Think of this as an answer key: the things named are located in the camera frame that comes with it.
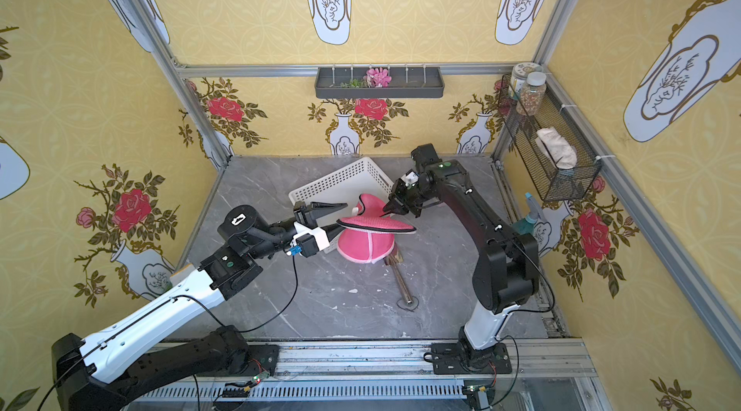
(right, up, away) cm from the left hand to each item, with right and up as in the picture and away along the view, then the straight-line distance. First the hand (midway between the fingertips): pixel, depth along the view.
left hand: (338, 198), depth 61 cm
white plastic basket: (-3, +2, +49) cm, 49 cm away
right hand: (+12, -2, +21) cm, 25 cm away
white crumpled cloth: (-53, -26, +29) cm, 66 cm away
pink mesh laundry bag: (+6, -11, +12) cm, 17 cm away
